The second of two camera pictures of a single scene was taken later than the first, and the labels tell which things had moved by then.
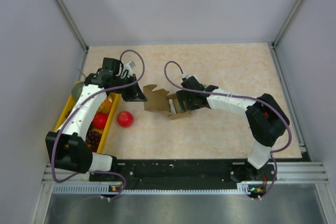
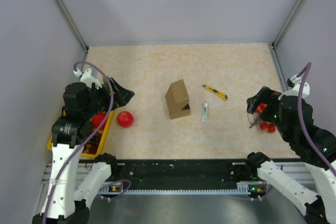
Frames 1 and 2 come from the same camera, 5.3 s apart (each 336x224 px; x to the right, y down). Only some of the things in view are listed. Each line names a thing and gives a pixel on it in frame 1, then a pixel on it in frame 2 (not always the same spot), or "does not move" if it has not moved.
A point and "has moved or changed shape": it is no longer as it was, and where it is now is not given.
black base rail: x=186 y=174 does not move
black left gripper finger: x=137 y=95 to x=121 y=95
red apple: x=125 y=119 does not move
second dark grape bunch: x=93 y=139 does not move
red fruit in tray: x=100 y=120 does not move
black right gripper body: x=189 y=99 to x=270 y=113
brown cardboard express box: x=158 y=100 has moved or changed shape
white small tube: x=172 y=107 to x=205 y=113
